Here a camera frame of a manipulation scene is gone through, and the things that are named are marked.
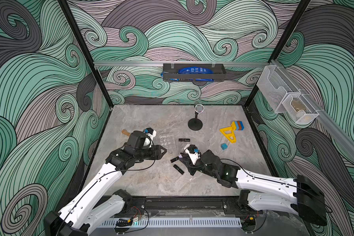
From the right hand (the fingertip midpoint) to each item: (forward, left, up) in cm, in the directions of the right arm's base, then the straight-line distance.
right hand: (183, 156), depth 75 cm
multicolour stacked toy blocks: (+30, -42, -14) cm, 54 cm away
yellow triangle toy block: (+26, -35, -17) cm, 47 cm away
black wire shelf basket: (+49, +6, +19) cm, 53 cm away
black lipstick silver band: (+4, +5, -13) cm, 15 cm away
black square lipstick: (-1, +2, -15) cm, 15 cm away
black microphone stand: (+32, -11, -15) cm, 38 cm away
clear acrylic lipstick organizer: (+17, +9, -14) cm, 24 cm away
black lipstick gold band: (+19, -2, -15) cm, 24 cm away
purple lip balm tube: (-1, +1, +1) cm, 2 cm away
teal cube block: (+14, -28, -15) cm, 35 cm away
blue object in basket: (+50, -9, +19) cm, 54 cm away
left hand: (+2, +10, +5) cm, 11 cm away
